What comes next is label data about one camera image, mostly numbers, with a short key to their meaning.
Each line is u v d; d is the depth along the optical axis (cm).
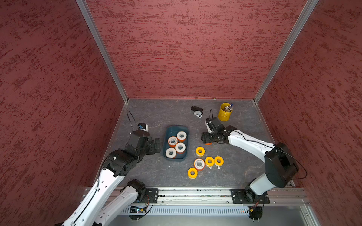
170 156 86
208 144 82
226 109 94
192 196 76
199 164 85
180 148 90
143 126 61
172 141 94
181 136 97
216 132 68
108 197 43
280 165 44
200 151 90
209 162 85
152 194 74
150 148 62
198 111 109
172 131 97
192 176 81
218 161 86
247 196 66
